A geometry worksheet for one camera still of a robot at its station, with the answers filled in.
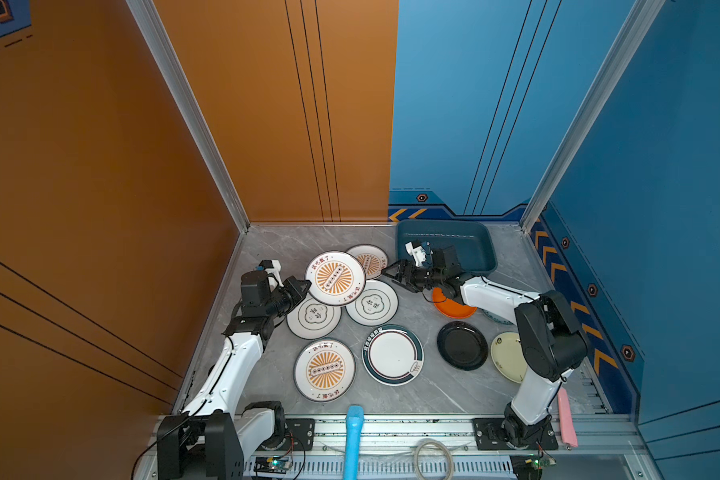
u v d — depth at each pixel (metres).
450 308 0.94
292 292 0.72
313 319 0.94
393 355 0.86
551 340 0.49
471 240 1.13
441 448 0.71
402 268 0.81
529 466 0.70
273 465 0.71
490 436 0.72
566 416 0.76
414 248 0.85
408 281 0.80
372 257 1.09
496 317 0.59
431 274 0.79
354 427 0.72
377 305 0.97
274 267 0.76
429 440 0.75
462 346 0.87
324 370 0.83
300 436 0.73
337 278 0.85
